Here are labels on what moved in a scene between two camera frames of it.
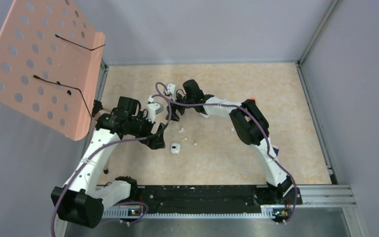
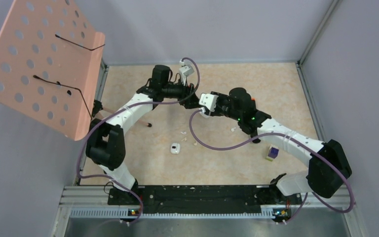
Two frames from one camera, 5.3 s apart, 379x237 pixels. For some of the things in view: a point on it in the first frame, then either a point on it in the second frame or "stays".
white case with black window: [175, 148] stays
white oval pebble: [205, 115] stays
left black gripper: [155, 143] -> [188, 98]
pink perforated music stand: [45, 60] stays
